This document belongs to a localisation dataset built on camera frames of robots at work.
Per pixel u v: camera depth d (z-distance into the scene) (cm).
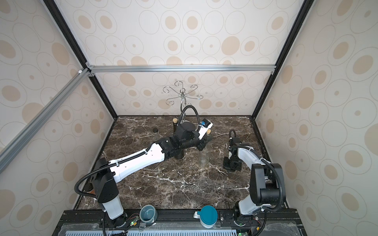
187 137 56
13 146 52
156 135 82
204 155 89
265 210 49
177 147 57
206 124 62
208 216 69
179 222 73
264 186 45
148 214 75
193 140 64
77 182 42
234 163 76
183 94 88
